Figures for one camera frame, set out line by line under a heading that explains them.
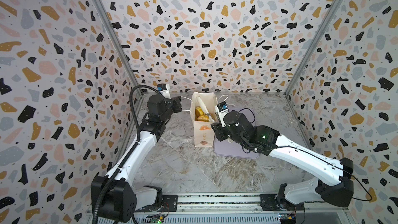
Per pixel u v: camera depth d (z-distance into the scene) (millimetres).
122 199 386
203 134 811
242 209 732
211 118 650
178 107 685
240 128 475
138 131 509
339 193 390
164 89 667
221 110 577
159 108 572
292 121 1061
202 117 833
